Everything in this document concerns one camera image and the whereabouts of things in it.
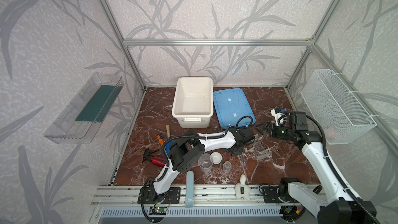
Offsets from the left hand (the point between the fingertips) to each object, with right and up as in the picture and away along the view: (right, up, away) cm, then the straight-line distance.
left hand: (237, 147), depth 88 cm
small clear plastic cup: (-7, -6, -12) cm, 16 cm away
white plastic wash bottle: (-1, -15, -16) cm, 22 cm away
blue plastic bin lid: (0, +24, +21) cm, 32 cm away
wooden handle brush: (-42, +8, +7) cm, 43 cm away
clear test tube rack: (+13, 0, 0) cm, 13 cm away
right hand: (+11, +15, -9) cm, 21 cm away
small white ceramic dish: (-13, -4, -4) cm, 14 cm away
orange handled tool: (-44, +4, +1) cm, 45 cm away
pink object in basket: (+41, +12, -16) cm, 46 cm away
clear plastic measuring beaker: (-18, -7, -5) cm, 20 cm away
